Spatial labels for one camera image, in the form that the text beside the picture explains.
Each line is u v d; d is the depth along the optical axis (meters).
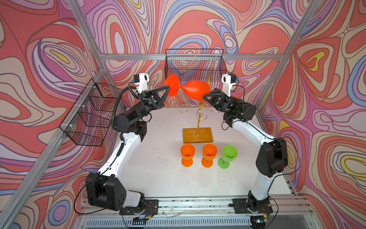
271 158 0.48
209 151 0.82
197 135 1.01
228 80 0.53
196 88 0.53
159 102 0.49
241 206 0.72
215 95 0.55
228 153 0.83
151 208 0.73
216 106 0.57
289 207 0.76
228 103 0.54
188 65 0.93
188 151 0.81
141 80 0.50
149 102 0.51
